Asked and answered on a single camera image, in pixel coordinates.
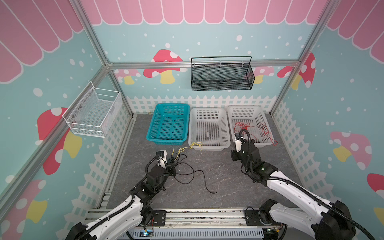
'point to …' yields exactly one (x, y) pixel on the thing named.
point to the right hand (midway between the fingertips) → (233, 143)
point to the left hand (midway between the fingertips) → (174, 160)
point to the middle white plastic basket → (209, 126)
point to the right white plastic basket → (252, 117)
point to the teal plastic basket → (169, 124)
